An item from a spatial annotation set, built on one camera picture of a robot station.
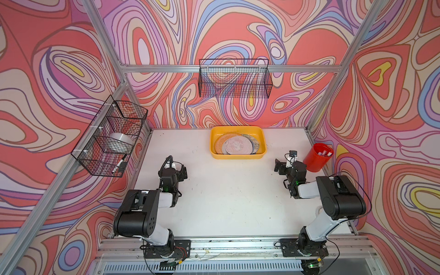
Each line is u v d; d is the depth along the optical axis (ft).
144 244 2.31
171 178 2.33
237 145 3.52
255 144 3.61
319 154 3.15
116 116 2.83
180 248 2.40
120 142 2.28
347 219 1.65
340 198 1.57
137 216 1.48
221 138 3.69
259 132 3.64
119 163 2.36
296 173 2.43
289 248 2.41
